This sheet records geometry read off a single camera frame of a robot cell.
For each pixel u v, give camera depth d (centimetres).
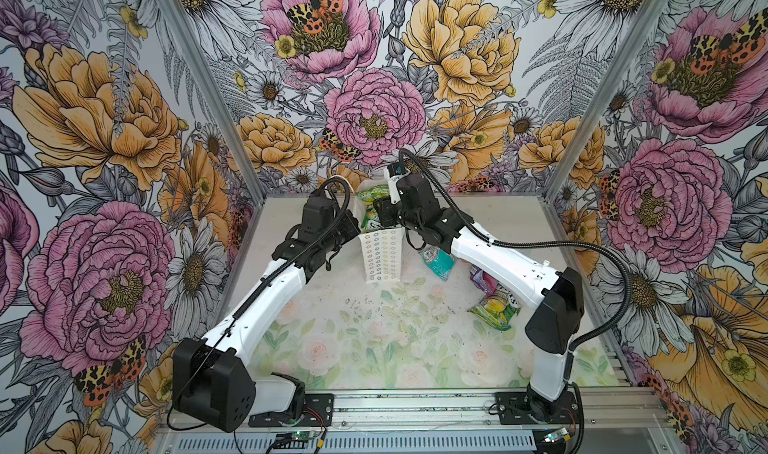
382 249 84
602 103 95
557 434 72
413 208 62
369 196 77
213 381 40
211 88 90
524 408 69
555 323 46
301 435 71
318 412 73
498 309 85
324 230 56
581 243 48
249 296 47
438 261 98
